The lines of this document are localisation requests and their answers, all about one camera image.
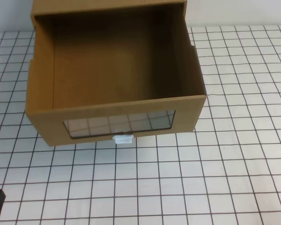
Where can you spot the white upper drawer handle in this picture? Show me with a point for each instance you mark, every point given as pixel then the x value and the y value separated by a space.
pixel 123 139

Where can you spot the brown shoebox drawer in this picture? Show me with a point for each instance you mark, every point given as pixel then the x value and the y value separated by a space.
pixel 125 71

